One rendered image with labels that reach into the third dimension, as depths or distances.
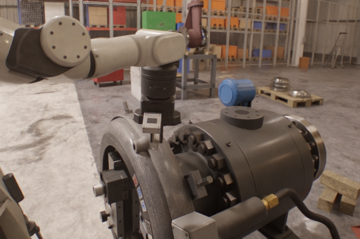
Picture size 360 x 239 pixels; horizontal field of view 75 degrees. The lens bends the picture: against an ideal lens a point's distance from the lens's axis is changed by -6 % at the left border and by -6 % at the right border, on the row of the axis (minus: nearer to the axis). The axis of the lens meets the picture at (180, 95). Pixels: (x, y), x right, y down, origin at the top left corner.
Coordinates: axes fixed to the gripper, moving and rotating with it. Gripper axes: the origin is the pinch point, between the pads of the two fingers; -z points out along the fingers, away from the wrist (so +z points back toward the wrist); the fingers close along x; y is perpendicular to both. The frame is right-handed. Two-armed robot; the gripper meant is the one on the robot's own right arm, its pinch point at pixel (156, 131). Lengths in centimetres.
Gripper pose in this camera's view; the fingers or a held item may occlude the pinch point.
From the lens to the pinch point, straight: 67.3
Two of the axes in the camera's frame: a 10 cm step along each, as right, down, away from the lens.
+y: -0.1, -3.0, 9.5
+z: 0.6, -9.5, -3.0
